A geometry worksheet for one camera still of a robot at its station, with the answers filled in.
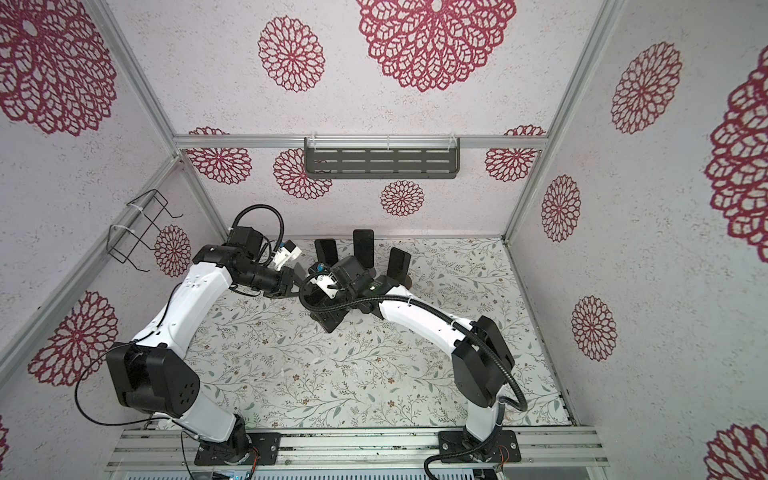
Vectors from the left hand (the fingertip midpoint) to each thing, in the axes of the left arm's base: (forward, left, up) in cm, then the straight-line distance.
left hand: (307, 296), depth 77 cm
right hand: (+1, -4, -3) cm, 5 cm away
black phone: (+25, -1, -9) cm, 26 cm away
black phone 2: (+26, -13, -9) cm, 31 cm away
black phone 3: (+19, -25, -10) cm, 33 cm away
